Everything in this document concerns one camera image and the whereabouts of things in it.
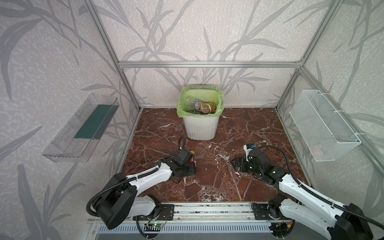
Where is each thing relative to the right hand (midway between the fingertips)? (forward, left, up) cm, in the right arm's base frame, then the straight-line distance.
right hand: (235, 157), depth 83 cm
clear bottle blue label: (+29, +27, +14) cm, 42 cm away
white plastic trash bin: (+15, +19, +8) cm, 26 cm away
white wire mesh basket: (-1, -34, +25) cm, 43 cm away
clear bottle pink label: (-6, +24, +10) cm, 27 cm away
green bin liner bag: (+36, +14, +16) cm, 42 cm away
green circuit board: (-31, +40, -8) cm, 51 cm away
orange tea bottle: (+21, +17, +18) cm, 33 cm away
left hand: (-3, +23, -6) cm, 24 cm away
